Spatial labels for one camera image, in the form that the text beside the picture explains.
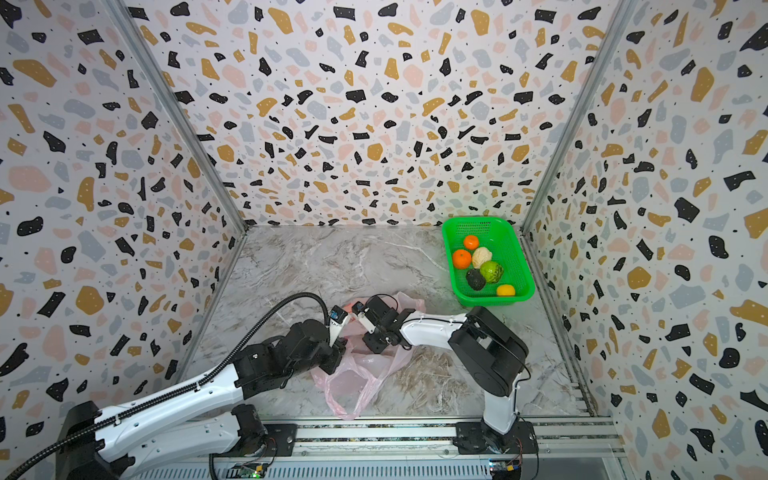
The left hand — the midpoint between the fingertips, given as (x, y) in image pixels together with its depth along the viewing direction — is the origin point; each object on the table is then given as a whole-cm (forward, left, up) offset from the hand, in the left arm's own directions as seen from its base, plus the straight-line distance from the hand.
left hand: (350, 342), depth 76 cm
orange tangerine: (+35, -35, -9) cm, 50 cm away
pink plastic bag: (-8, -4, +2) cm, 9 cm away
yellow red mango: (+21, -47, -9) cm, 53 cm away
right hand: (+8, -4, -13) cm, 16 cm away
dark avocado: (+26, -39, -9) cm, 47 cm away
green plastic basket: (+46, -50, -9) cm, 69 cm away
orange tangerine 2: (+44, -40, -10) cm, 60 cm away
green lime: (+28, -44, -7) cm, 52 cm away
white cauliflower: (+35, -42, -8) cm, 55 cm away
